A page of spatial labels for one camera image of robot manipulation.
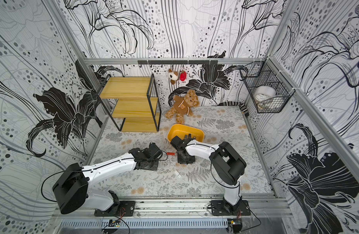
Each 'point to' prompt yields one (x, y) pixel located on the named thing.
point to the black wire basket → (265, 73)
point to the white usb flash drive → (177, 173)
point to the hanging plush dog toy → (173, 76)
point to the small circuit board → (116, 223)
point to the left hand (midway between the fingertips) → (153, 167)
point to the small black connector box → (236, 224)
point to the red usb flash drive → (170, 153)
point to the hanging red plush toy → (183, 75)
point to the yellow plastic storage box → (181, 130)
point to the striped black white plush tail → (242, 106)
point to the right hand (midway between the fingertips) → (185, 159)
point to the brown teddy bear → (183, 106)
